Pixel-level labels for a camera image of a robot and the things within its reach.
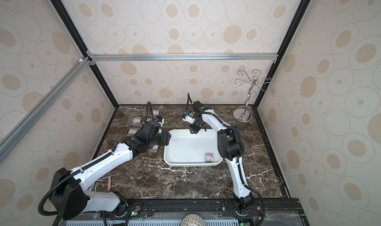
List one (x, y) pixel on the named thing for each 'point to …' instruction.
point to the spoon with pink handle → (108, 187)
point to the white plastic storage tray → (186, 149)
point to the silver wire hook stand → (244, 115)
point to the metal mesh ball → (193, 219)
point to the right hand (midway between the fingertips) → (200, 127)
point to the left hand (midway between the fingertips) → (170, 134)
